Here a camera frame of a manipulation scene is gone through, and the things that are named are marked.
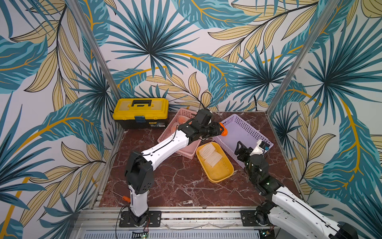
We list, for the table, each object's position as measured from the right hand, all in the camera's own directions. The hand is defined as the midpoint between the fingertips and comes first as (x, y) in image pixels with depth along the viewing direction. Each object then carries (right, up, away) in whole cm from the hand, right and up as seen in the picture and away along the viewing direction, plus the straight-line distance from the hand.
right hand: (243, 145), depth 78 cm
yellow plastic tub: (-8, -17, +12) cm, 22 cm away
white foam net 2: (-14, -10, +12) cm, 21 cm away
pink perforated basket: (-35, +17, +29) cm, 48 cm away
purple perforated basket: (+8, +7, +31) cm, 33 cm away
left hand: (-12, +7, 0) cm, 13 cm away
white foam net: (-18, -5, +12) cm, 22 cm away
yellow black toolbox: (-60, +19, +19) cm, 66 cm away
